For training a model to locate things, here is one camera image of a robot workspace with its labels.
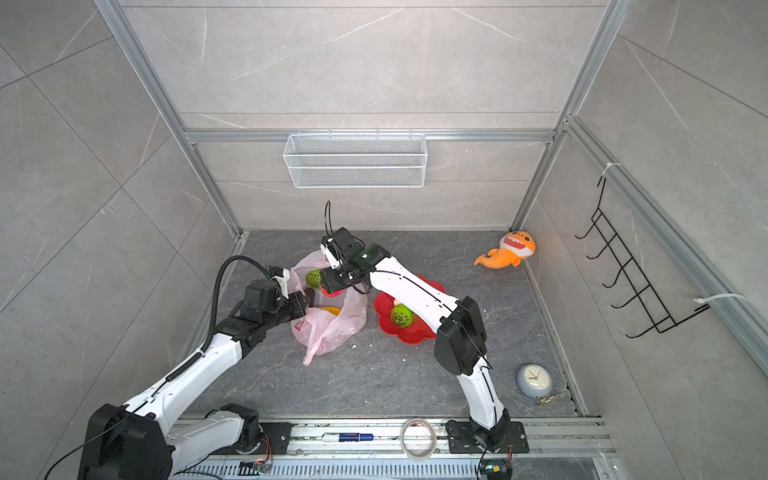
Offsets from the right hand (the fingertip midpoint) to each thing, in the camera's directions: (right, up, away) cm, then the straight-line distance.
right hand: (334, 280), depth 83 cm
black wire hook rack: (+72, -6, -23) cm, 76 cm away
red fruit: (0, -4, -2) cm, 4 cm away
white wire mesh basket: (+4, +40, +17) cm, 43 cm away
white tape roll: (+27, -38, -10) cm, 48 cm away
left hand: (-6, -4, +1) cm, 7 cm away
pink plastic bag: (-4, -14, -3) cm, 15 cm away
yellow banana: (0, -8, -1) cm, 8 cm away
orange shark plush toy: (+60, +10, +22) cm, 65 cm away
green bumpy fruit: (+20, -11, +5) cm, 23 cm away
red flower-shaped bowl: (+25, -17, +9) cm, 31 cm away
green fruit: (-10, -1, +15) cm, 18 cm away
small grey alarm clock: (+56, -27, -3) cm, 62 cm away
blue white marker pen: (+5, -38, -10) cm, 40 cm away
